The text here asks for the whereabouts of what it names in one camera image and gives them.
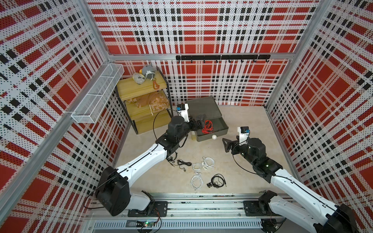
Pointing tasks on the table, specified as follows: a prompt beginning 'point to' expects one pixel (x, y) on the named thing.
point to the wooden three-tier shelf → (145, 119)
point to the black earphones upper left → (171, 157)
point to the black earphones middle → (180, 162)
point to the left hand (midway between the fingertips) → (202, 116)
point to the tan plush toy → (158, 101)
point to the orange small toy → (158, 86)
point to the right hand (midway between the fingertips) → (232, 137)
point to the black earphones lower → (217, 181)
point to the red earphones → (209, 128)
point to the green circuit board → (147, 224)
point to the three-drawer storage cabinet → (207, 106)
